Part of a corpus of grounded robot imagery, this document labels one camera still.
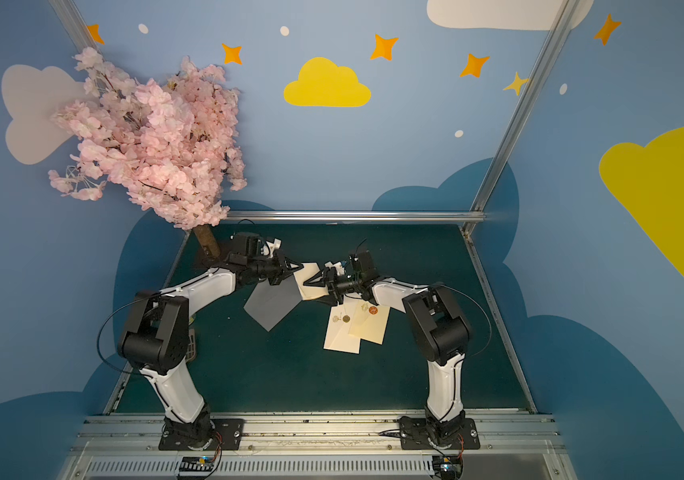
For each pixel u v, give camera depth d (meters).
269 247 0.82
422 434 0.74
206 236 1.02
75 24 0.70
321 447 0.74
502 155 0.99
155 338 0.49
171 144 0.73
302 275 0.90
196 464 0.73
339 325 0.95
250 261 0.78
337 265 0.90
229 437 0.74
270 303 0.99
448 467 0.73
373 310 0.98
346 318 0.96
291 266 0.89
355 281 0.80
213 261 1.10
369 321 0.96
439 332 0.52
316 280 0.86
